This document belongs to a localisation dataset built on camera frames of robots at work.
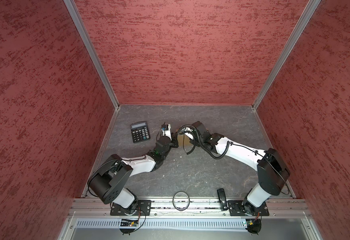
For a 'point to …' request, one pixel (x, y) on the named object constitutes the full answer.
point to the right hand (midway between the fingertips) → (194, 134)
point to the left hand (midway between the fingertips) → (176, 137)
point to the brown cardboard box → (186, 141)
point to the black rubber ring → (173, 202)
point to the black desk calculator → (140, 131)
